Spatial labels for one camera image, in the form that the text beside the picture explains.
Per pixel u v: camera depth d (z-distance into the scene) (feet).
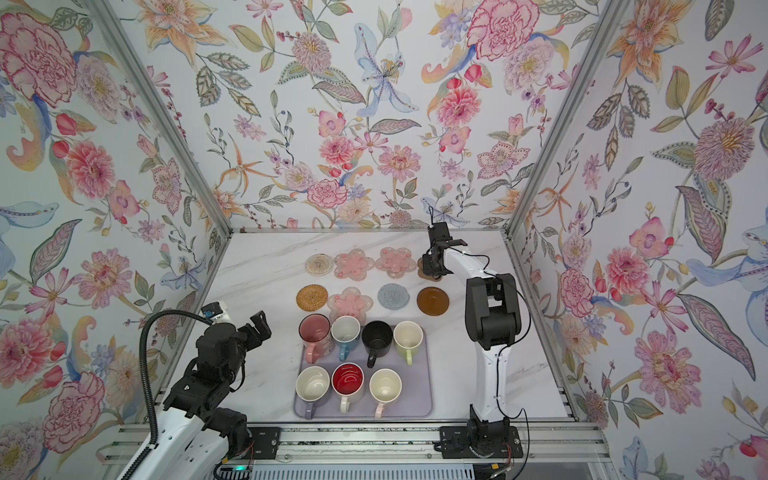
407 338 2.95
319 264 3.62
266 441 2.43
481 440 2.18
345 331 2.84
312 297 3.32
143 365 1.62
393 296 3.36
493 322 1.86
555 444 2.49
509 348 1.90
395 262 3.63
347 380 2.70
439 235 2.75
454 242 2.57
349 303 3.31
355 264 3.64
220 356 1.90
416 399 2.63
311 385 2.68
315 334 2.92
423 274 3.55
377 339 2.83
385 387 2.67
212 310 2.18
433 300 3.31
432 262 2.90
